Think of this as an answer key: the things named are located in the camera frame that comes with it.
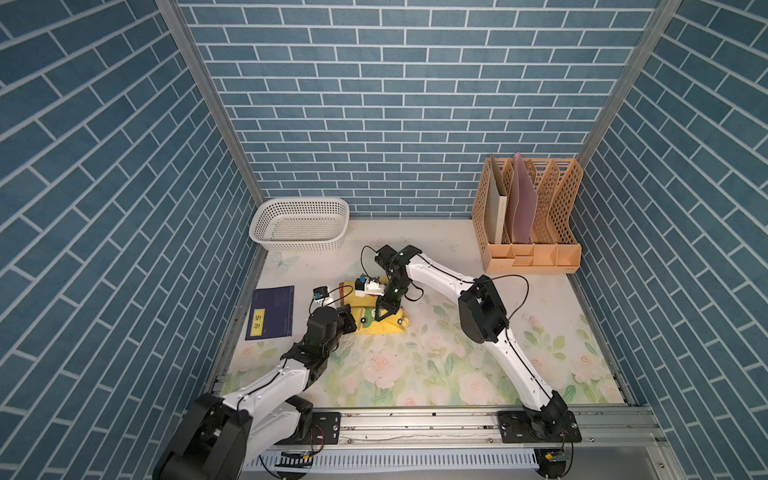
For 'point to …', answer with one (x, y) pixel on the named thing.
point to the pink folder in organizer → (523, 204)
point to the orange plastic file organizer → (554, 246)
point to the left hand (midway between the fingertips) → (358, 306)
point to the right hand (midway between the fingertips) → (381, 316)
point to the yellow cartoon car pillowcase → (363, 310)
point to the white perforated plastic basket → (302, 224)
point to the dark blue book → (271, 313)
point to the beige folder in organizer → (496, 207)
